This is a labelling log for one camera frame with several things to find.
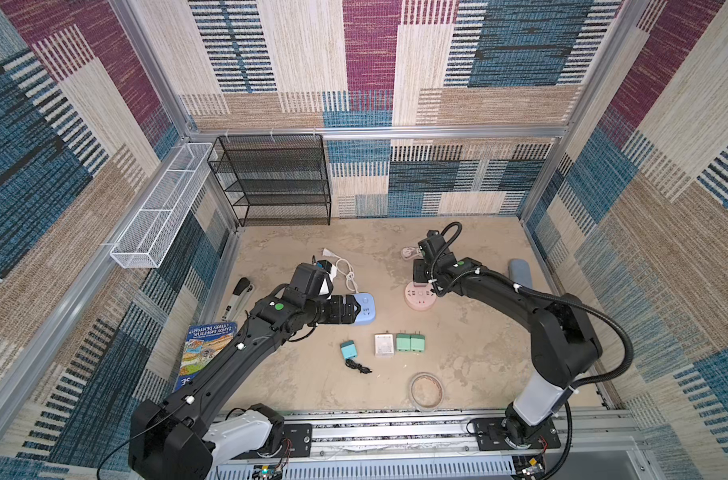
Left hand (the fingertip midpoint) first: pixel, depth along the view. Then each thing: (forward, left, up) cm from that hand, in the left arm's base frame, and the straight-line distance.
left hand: (348, 304), depth 78 cm
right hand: (+15, -23, -7) cm, 28 cm away
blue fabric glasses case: (+21, -57, -16) cm, 63 cm away
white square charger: (-5, -10, -15) cm, 19 cm away
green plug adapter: (-4, -15, -15) cm, 22 cm away
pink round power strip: (+9, -21, -14) cm, 27 cm away
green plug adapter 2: (-4, -19, -15) cm, 25 cm away
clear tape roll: (-17, -20, -18) cm, 32 cm away
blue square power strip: (+8, -5, -15) cm, 18 cm away
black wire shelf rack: (+50, +27, +1) cm, 57 cm away
